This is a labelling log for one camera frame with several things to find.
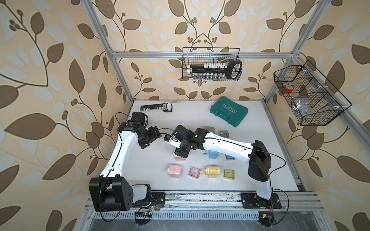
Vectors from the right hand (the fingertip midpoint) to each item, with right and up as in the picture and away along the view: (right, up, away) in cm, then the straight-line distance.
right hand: (179, 148), depth 81 cm
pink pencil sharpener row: (0, -8, +6) cm, 10 cm away
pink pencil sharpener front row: (-2, -12, -4) cm, 13 cm away
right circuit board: (+44, -33, -11) cm, 56 cm away
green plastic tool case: (+36, +22, +27) cm, 50 cm away
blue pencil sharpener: (+20, -5, +4) cm, 21 cm away
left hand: (-14, +7, -1) cm, 16 cm away
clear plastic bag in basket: (+62, +23, -11) cm, 67 cm away
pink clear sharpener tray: (+9, -15, +3) cm, 18 cm away
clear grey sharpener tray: (+31, +6, +20) cm, 37 cm away
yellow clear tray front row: (+29, -16, +2) cm, 33 cm away
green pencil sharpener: (+19, +10, +12) cm, 25 cm away
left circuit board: (-17, -32, -11) cm, 38 cm away
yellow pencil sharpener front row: (+18, -12, -5) cm, 22 cm away
